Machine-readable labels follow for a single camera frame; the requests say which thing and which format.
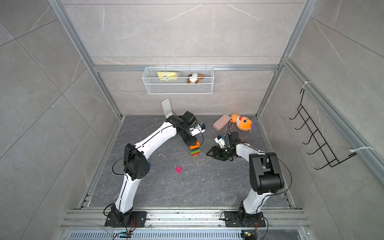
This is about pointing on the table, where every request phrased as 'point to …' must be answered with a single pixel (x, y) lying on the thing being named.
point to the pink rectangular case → (221, 122)
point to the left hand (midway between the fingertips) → (194, 138)
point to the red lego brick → (195, 154)
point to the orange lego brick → (195, 146)
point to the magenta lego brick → (178, 169)
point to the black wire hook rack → (321, 143)
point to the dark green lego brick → (193, 150)
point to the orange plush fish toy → (243, 123)
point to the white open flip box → (167, 108)
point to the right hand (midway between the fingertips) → (211, 155)
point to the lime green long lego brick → (195, 152)
